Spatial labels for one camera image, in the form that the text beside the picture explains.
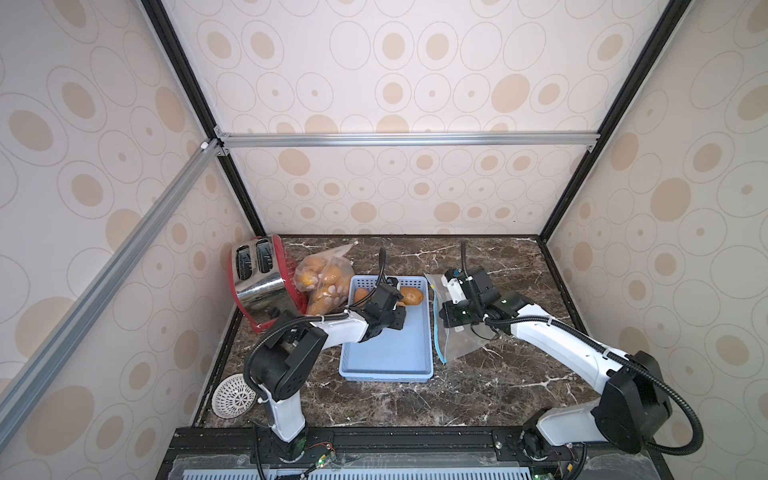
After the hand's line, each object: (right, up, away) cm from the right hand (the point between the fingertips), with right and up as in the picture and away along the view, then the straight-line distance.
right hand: (450, 310), depth 84 cm
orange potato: (-38, +1, +5) cm, 39 cm away
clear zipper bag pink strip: (-35, +5, +6) cm, 36 cm away
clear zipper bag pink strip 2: (-43, +10, +8) cm, 45 cm away
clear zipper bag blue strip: (+3, -11, +8) cm, 13 cm away
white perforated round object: (-59, -23, -5) cm, 64 cm away
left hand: (-11, -1, +9) cm, 14 cm away
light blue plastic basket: (-16, -15, +5) cm, 22 cm away
